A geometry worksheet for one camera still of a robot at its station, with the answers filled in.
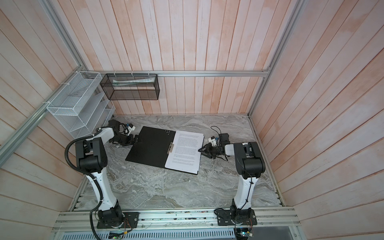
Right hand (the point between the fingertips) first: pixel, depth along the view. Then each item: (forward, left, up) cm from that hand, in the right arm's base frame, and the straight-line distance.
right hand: (199, 151), depth 98 cm
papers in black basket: (+26, +51, +35) cm, 67 cm away
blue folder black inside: (+6, +35, -5) cm, 36 cm away
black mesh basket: (+37, +49, +25) cm, 66 cm away
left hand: (+4, +42, +2) cm, 42 cm away
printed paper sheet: (-2, +9, -2) cm, 10 cm away
